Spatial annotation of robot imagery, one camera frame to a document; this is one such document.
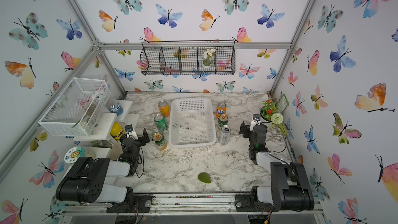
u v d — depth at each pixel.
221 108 0.98
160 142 0.85
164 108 0.99
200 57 0.88
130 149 0.69
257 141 0.68
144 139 0.84
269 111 0.90
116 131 0.87
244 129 0.81
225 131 0.84
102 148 0.83
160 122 0.92
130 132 0.76
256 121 0.76
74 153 0.65
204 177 0.82
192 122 1.04
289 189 0.42
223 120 0.93
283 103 1.09
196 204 0.75
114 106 0.83
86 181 0.44
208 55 0.89
